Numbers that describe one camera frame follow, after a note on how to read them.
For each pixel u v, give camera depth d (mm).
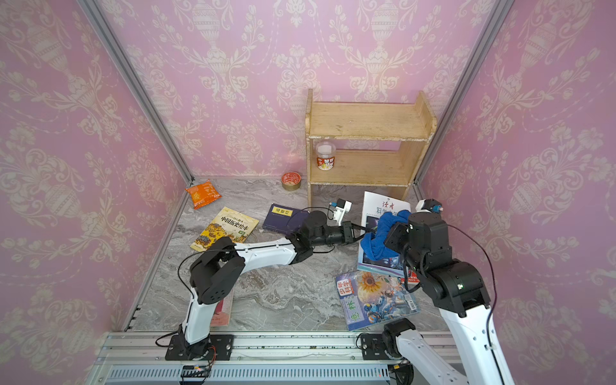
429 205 530
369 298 834
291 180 1163
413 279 853
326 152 916
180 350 638
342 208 760
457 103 900
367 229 760
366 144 1095
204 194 1110
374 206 795
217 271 522
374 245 626
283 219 1052
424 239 435
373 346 730
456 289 376
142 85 878
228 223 1038
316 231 675
